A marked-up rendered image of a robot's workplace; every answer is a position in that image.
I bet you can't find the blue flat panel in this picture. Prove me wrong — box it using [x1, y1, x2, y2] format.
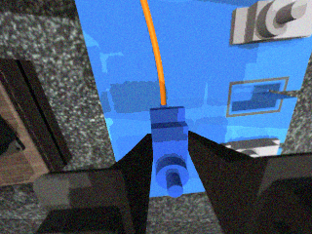
[75, 0, 312, 162]

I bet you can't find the blue micro servo with orange cable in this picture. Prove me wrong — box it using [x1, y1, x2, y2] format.
[140, 0, 189, 198]

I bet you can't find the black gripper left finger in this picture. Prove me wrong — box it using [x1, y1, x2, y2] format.
[33, 134, 153, 234]

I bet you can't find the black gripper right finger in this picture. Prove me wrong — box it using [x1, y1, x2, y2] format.
[188, 131, 312, 234]

